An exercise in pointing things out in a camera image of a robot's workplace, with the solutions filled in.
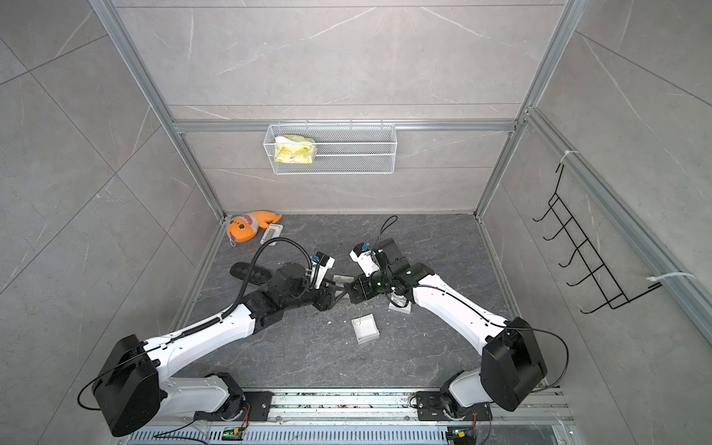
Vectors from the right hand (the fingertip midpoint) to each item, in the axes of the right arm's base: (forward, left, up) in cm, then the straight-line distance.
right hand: (355, 286), depth 80 cm
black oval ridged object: (+12, +35, -12) cm, 39 cm away
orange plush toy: (+32, +44, -7) cm, 54 cm away
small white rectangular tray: (+34, +35, -14) cm, 51 cm away
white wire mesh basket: (+48, +8, +17) cm, 51 cm away
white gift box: (+10, +6, -12) cm, 16 cm away
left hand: (0, +4, +2) cm, 4 cm away
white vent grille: (-35, +17, -16) cm, 42 cm away
